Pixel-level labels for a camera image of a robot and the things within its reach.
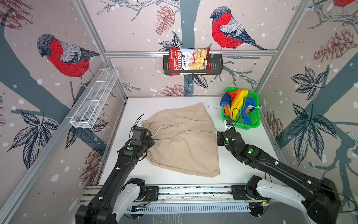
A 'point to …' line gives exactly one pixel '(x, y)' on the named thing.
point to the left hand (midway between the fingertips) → (150, 139)
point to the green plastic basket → (257, 120)
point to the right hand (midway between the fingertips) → (216, 136)
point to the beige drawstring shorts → (185, 140)
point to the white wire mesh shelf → (92, 98)
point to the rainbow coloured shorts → (238, 104)
